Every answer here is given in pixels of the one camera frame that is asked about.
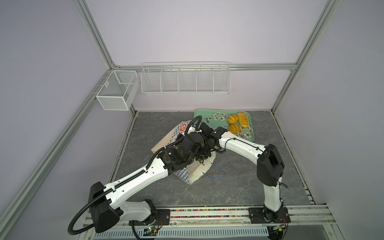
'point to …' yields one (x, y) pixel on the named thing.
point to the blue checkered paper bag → (181, 174)
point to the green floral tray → (236, 122)
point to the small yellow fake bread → (234, 128)
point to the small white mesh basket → (118, 90)
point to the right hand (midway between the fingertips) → (192, 159)
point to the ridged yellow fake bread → (243, 119)
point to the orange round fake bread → (233, 118)
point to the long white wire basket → (186, 77)
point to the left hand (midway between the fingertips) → (188, 134)
